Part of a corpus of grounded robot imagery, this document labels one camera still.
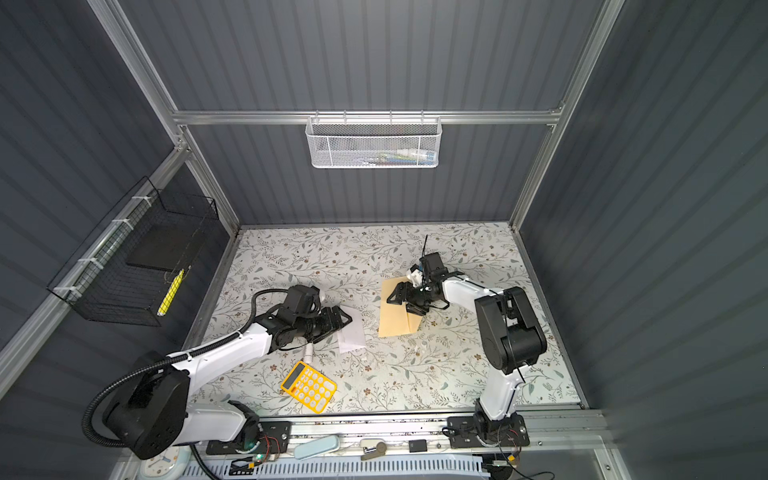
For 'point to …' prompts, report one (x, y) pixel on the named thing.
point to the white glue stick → (308, 353)
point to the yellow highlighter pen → (171, 292)
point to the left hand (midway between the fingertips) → (346, 323)
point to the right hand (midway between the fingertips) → (399, 305)
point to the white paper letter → (352, 336)
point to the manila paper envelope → (394, 319)
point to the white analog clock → (172, 464)
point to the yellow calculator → (309, 386)
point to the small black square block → (416, 446)
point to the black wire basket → (126, 268)
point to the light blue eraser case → (317, 447)
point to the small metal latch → (381, 449)
